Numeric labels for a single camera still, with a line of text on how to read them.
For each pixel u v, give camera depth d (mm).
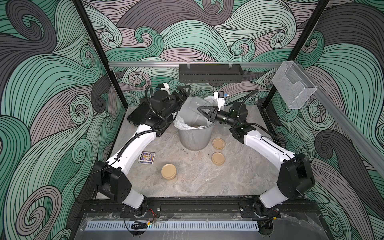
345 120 600
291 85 797
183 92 631
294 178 425
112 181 405
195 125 729
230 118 647
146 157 899
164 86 670
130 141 474
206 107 704
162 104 536
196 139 851
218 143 985
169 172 759
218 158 901
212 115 658
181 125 745
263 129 611
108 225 697
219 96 659
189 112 770
